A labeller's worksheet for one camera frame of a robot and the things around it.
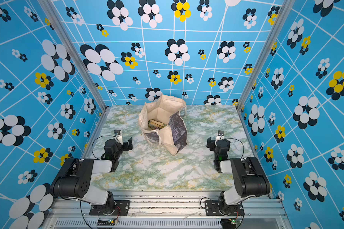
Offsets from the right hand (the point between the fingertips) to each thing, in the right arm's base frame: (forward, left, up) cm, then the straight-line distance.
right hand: (220, 138), depth 93 cm
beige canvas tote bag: (+20, +35, +7) cm, 41 cm away
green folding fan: (+11, +44, -1) cm, 46 cm away
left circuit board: (-45, +64, -8) cm, 79 cm away
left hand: (0, +63, +1) cm, 63 cm away
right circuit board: (-45, +3, -8) cm, 46 cm away
